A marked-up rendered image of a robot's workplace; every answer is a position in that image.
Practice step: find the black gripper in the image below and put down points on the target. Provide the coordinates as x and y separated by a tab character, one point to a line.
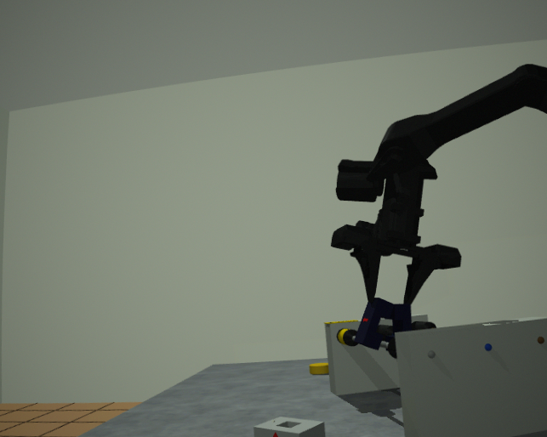
398	229

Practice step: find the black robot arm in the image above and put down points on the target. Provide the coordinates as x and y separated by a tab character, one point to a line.
401	158

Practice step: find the yellow cylinder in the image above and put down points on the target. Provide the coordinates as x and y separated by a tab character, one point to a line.
318	368

